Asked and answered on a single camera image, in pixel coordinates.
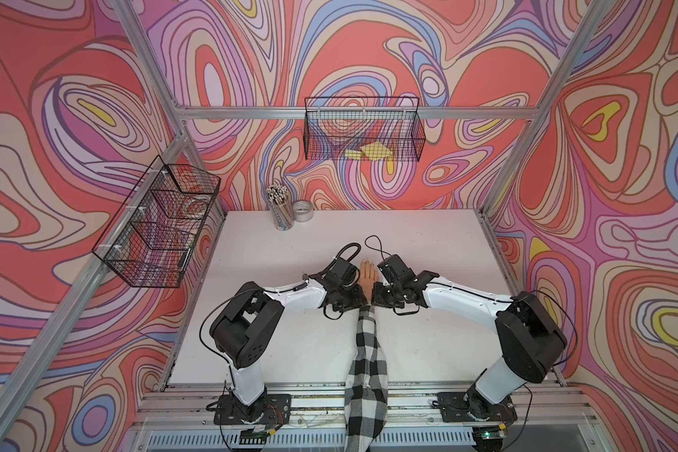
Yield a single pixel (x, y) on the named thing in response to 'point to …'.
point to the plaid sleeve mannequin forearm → (365, 389)
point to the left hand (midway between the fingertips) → (367, 305)
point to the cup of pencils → (282, 208)
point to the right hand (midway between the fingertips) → (374, 306)
